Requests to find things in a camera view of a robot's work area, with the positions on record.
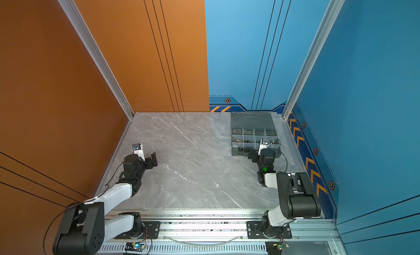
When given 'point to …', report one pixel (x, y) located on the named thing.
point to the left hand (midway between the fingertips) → (147, 151)
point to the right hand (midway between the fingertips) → (261, 148)
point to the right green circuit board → (280, 245)
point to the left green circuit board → (135, 246)
